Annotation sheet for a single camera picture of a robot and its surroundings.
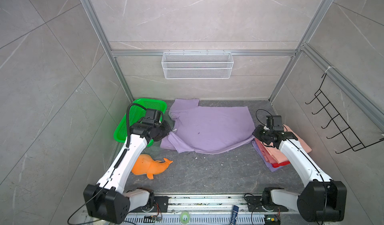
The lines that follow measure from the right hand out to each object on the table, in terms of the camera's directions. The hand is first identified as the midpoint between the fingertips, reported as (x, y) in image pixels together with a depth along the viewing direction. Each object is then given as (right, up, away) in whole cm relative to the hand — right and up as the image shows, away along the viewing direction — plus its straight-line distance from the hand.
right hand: (254, 130), depth 86 cm
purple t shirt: (-27, -2, +21) cm, 34 cm away
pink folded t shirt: (+9, -14, -4) cm, 17 cm away
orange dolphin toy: (-62, -18, -6) cm, 65 cm away
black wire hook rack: (+30, 0, -22) cm, 38 cm away
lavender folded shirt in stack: (+9, -20, -1) cm, 22 cm away
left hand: (-49, +3, -7) cm, 49 cm away
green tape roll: (-41, -39, -15) cm, 59 cm away
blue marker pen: (-16, -38, -16) cm, 44 cm away
